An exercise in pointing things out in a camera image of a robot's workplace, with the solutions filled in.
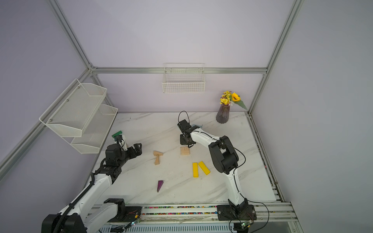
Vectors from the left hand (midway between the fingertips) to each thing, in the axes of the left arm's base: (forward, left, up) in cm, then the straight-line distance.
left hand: (134, 148), depth 86 cm
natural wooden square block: (+5, -30, -12) cm, 33 cm away
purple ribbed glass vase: (+33, -59, -5) cm, 68 cm away
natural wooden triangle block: (+3, -10, -12) cm, 16 cm away
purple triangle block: (-18, -16, -10) cm, 26 cm away
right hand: (+11, -31, -10) cm, 35 cm away
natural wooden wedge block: (-3, -12, -11) cm, 17 cm away
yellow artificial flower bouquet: (+29, -59, +14) cm, 67 cm away
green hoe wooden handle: (+17, +20, -9) cm, 28 cm away
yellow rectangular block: (-8, -37, -11) cm, 39 cm away
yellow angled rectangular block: (-7, -42, -12) cm, 44 cm away
